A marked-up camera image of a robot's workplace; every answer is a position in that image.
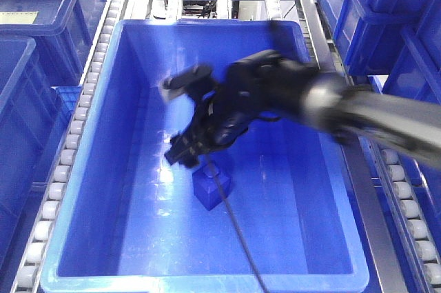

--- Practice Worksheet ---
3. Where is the thick black cable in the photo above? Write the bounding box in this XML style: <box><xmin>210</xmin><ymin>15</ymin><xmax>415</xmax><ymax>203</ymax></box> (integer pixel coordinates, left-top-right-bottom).
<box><xmin>205</xmin><ymin>154</ymin><xmax>268</xmax><ymax>293</ymax></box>

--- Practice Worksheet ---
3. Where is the small blue plastic box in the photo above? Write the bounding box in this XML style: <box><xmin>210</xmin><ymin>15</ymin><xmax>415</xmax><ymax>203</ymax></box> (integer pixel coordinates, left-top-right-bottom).
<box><xmin>192</xmin><ymin>163</ymin><xmax>232</xmax><ymax>212</ymax></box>

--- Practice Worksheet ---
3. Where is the large open blue bin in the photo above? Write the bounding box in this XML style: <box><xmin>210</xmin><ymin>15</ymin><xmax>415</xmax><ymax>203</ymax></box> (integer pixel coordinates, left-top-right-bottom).
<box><xmin>40</xmin><ymin>19</ymin><xmax>370</xmax><ymax>293</ymax></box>

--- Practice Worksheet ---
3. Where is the row of blue bins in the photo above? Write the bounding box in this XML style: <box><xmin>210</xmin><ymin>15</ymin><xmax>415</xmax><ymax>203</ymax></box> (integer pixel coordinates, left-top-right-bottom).
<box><xmin>0</xmin><ymin>0</ymin><xmax>441</xmax><ymax>273</ymax></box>

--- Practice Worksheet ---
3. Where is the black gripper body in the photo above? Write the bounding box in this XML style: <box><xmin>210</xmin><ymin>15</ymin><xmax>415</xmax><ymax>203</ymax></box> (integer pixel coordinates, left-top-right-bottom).
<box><xmin>182</xmin><ymin>94</ymin><xmax>251</xmax><ymax>156</ymax></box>

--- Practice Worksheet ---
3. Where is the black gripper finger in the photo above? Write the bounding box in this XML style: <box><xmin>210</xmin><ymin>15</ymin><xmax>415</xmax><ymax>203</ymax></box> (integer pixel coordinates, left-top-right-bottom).
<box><xmin>184</xmin><ymin>143</ymin><xmax>212</xmax><ymax>170</ymax></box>
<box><xmin>163</xmin><ymin>134</ymin><xmax>190</xmax><ymax>167</ymax></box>

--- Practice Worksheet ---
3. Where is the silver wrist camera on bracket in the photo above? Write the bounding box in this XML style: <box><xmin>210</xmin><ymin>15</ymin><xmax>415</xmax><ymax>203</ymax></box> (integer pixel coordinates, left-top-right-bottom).
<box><xmin>161</xmin><ymin>63</ymin><xmax>214</xmax><ymax>103</ymax></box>

